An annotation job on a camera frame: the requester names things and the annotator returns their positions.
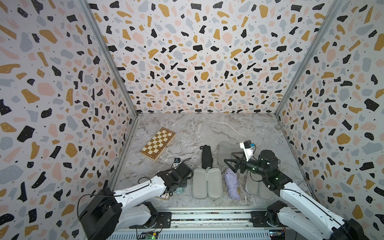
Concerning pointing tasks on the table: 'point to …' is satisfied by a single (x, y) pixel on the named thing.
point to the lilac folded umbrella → (232, 184)
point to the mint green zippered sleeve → (207, 182)
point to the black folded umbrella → (207, 157)
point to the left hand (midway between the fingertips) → (184, 179)
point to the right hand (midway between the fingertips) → (230, 158)
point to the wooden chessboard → (158, 144)
